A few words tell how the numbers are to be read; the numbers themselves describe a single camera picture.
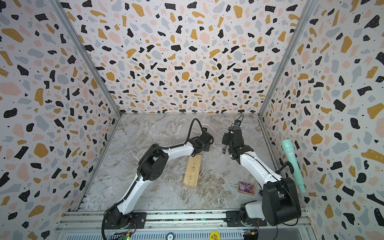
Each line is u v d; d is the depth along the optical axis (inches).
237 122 30.1
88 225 28.3
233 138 26.1
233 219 29.2
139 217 29.4
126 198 24.2
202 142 32.1
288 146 25.9
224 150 36.0
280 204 16.6
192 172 34.4
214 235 27.6
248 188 32.9
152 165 23.2
